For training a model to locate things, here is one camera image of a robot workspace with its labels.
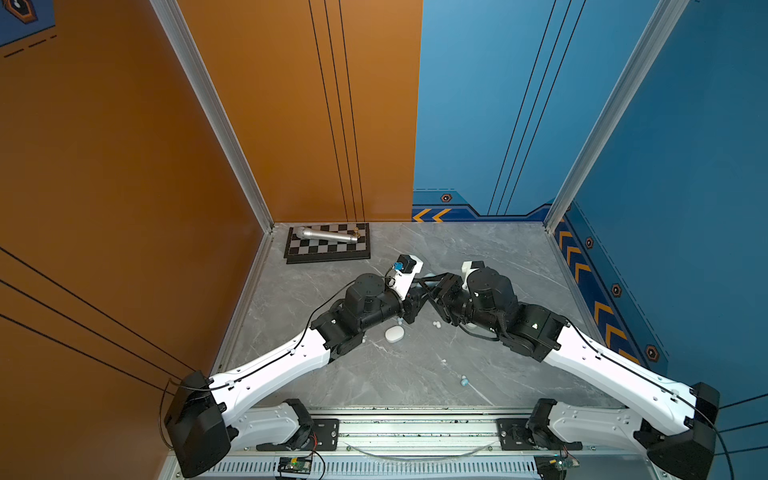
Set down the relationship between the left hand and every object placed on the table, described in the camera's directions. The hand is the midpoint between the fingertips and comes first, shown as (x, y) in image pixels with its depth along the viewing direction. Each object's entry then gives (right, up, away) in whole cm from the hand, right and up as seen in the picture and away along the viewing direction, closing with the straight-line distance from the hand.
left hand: (432, 282), depth 69 cm
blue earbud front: (+10, -29, +12) cm, 33 cm away
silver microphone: (-41, +14, +40) cm, 59 cm away
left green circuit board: (-33, -45, +3) cm, 56 cm away
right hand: (-3, -1, -2) cm, 4 cm away
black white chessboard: (-44, +8, +40) cm, 59 cm away
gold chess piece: (-23, +13, +41) cm, 48 cm away
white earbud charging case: (-9, -18, +20) cm, 28 cm away
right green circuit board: (+30, -44, +2) cm, 53 cm away
